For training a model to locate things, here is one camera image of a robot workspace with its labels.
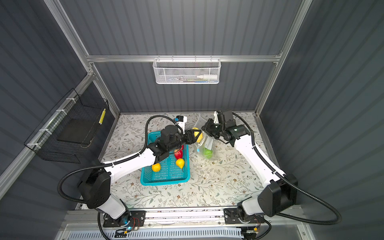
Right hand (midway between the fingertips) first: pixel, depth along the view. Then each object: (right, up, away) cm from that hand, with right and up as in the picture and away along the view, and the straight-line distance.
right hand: (202, 128), depth 77 cm
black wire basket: (-67, -5, -15) cm, 69 cm away
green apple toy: (+4, -15, +9) cm, 18 cm away
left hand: (-1, -2, +1) cm, 2 cm away
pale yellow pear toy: (-3, -3, -3) cm, 5 cm away
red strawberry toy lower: (-14, -17, +16) cm, 27 cm away
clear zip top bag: (+3, -8, +7) cm, 11 cm away
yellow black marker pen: (-56, +7, +6) cm, 57 cm away
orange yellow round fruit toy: (-27, -23, +10) cm, 37 cm away
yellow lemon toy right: (-12, -21, +12) cm, 27 cm away
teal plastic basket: (-19, -28, +12) cm, 36 cm away
